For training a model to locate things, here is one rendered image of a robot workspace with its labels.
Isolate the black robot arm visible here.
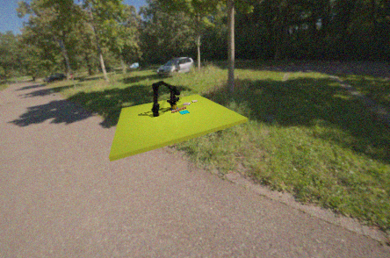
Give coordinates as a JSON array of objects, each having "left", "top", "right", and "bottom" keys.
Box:
[{"left": 152, "top": 81, "right": 180, "bottom": 117}]

